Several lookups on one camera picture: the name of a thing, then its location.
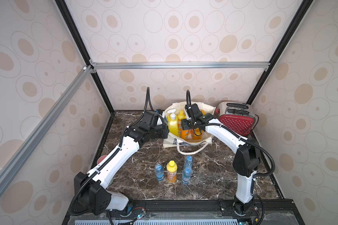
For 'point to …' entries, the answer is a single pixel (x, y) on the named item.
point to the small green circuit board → (142, 213)
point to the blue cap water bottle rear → (188, 163)
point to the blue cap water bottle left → (159, 172)
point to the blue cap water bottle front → (186, 175)
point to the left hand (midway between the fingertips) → (173, 130)
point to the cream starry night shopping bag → (191, 146)
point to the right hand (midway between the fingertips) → (191, 122)
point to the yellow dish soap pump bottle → (172, 120)
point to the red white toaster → (239, 115)
